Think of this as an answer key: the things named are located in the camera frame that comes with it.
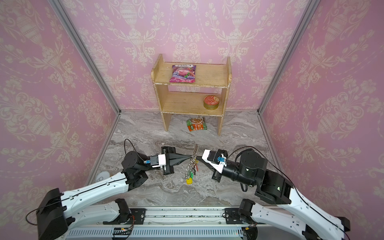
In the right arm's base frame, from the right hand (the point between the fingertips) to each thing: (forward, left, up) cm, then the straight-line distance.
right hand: (199, 155), depth 54 cm
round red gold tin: (+43, -10, -13) cm, 46 cm away
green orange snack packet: (+47, 0, -37) cm, 59 cm away
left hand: (-1, +4, +1) cm, 4 cm away
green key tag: (-6, +3, -4) cm, 7 cm away
